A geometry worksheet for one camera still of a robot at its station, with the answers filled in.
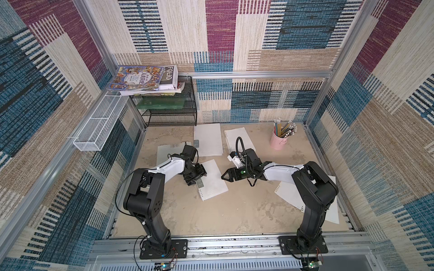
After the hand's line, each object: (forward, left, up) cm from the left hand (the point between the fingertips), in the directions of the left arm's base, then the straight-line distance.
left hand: (202, 176), depth 94 cm
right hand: (-1, -12, +2) cm, 13 cm away
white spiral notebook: (+28, -2, -1) cm, 28 cm away
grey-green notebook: (+32, -18, -3) cm, 37 cm away
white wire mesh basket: (+8, +43, +32) cm, 54 cm away
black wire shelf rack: (+45, +21, +10) cm, 50 cm away
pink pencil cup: (+19, -44, +5) cm, 48 cm away
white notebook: (-4, -5, -3) cm, 7 cm away
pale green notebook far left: (+20, +26, -3) cm, 33 cm away
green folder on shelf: (+35, +24, +23) cm, 48 cm away
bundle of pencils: (+20, -48, +15) cm, 55 cm away
